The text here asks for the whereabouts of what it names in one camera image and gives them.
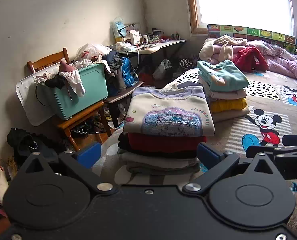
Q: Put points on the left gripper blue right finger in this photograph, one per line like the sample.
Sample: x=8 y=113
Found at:
x=208 y=156

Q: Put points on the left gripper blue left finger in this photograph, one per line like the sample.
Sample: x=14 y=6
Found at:
x=88 y=156

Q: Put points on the cream and lavender sweatshirt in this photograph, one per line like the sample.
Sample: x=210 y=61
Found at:
x=180 y=112

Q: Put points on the black clothes pile on floor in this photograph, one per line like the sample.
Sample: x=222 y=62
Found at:
x=25 y=143

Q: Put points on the wooden chair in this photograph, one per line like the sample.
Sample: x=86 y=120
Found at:
x=67 y=125

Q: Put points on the beige folded garment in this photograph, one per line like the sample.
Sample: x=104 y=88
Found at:
x=228 y=115

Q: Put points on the grey folded garment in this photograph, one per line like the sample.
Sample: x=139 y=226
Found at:
x=139 y=164

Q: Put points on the Mickey Mouse bed blanket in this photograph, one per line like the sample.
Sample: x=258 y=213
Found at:
x=229 y=201

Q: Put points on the yellow folded garment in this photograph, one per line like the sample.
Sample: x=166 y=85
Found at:
x=227 y=105

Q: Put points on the red folded garment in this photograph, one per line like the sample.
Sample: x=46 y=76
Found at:
x=152 y=143

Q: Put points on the teal plastic storage box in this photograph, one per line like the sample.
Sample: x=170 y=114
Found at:
x=81 y=89

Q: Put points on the white box lid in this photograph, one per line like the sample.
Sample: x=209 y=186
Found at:
x=32 y=97

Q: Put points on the teal folded garment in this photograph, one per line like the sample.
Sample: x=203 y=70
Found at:
x=222 y=77

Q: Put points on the blue bag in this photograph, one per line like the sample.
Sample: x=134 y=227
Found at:
x=130 y=78

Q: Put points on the pink quilt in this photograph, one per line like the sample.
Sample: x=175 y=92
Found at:
x=279 y=60

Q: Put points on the red knitted garment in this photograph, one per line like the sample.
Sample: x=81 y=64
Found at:
x=250 y=59

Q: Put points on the cream crumpled garment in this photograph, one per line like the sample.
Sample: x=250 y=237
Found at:
x=222 y=45

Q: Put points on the colourful alphabet foam mat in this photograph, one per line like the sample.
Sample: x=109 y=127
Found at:
x=284 y=41

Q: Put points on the cluttered desk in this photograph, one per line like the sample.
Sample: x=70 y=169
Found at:
x=135 y=52

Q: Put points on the wooden framed window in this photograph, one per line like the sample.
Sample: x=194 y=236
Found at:
x=271 y=15

